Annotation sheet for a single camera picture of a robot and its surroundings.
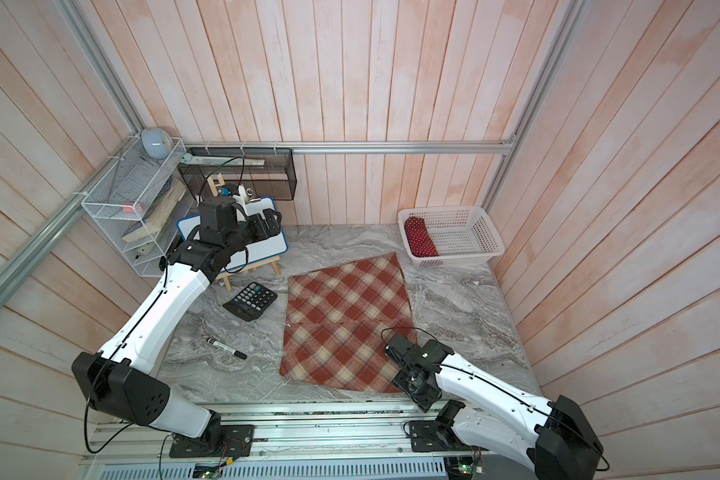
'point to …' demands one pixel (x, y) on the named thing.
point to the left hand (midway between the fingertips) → (269, 222)
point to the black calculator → (249, 303)
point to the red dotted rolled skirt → (420, 241)
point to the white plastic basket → (463, 235)
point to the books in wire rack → (158, 211)
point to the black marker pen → (227, 348)
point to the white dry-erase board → (187, 224)
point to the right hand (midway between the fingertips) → (403, 390)
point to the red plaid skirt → (338, 322)
